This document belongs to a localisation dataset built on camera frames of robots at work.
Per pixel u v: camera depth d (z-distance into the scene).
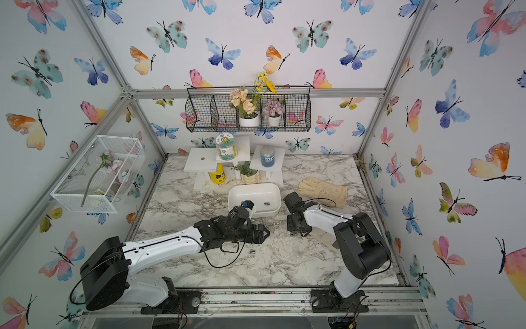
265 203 1.00
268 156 0.90
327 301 0.73
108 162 0.75
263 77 0.81
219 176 1.01
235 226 0.63
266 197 1.04
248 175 0.96
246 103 0.81
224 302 0.75
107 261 0.42
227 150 0.83
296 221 0.68
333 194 1.03
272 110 0.89
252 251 0.85
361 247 0.46
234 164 0.99
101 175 0.74
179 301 0.74
